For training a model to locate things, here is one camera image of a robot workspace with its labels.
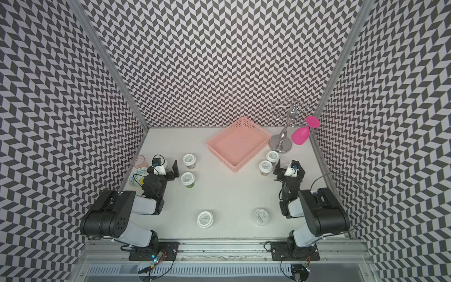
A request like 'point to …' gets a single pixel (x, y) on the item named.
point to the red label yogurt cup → (189, 160)
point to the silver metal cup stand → (282, 144)
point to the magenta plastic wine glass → (300, 136)
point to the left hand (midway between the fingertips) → (167, 162)
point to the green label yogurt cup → (188, 179)
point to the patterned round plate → (137, 176)
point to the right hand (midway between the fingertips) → (288, 164)
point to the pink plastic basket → (239, 143)
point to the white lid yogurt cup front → (205, 219)
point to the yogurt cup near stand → (272, 157)
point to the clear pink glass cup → (138, 161)
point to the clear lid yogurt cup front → (261, 217)
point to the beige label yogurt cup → (265, 167)
